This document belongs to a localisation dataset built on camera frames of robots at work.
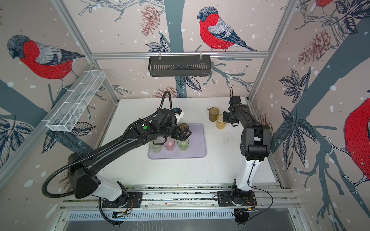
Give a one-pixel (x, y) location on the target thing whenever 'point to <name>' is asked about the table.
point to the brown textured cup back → (213, 113)
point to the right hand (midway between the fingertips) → (227, 120)
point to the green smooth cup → (183, 145)
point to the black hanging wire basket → (179, 66)
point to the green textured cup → (156, 148)
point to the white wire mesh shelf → (75, 101)
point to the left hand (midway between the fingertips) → (185, 131)
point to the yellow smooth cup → (220, 124)
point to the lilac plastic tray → (197, 146)
